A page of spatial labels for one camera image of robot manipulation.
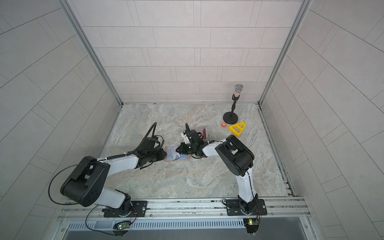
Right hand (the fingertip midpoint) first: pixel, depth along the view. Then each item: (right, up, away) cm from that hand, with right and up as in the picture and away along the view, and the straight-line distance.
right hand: (176, 152), depth 91 cm
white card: (0, -1, -2) cm, 3 cm away
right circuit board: (+38, -28, -23) cm, 53 cm away
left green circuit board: (-20, -25, -26) cm, 42 cm away
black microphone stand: (+37, +20, +16) cm, 46 cm away
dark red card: (+17, +12, +4) cm, 21 cm away
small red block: (+31, +16, +12) cm, 37 cm away
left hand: (-3, 0, +1) cm, 4 cm away
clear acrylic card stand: (+19, +11, +1) cm, 22 cm away
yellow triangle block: (+43, +15, +12) cm, 47 cm away
